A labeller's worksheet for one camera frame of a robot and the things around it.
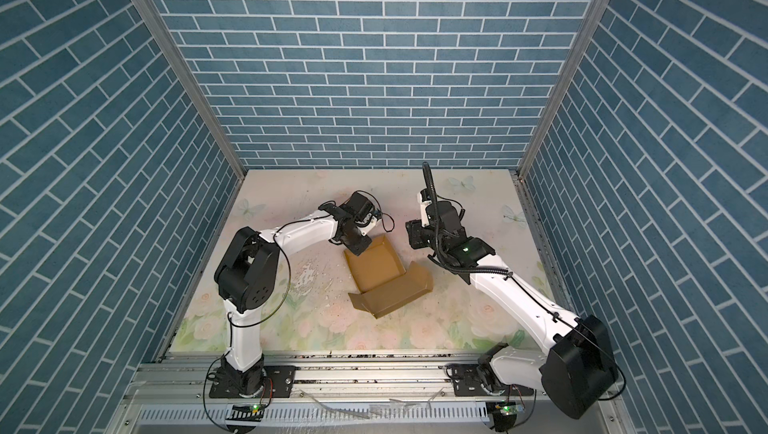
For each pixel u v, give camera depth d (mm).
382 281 892
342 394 737
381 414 706
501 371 618
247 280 512
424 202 701
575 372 395
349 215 735
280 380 743
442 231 587
